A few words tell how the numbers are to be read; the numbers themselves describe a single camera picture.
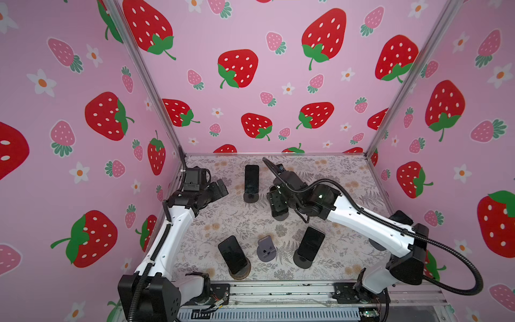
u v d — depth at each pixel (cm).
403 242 41
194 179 59
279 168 62
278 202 64
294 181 54
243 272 77
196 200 55
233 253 73
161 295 38
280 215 74
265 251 80
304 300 73
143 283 37
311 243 75
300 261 81
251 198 103
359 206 46
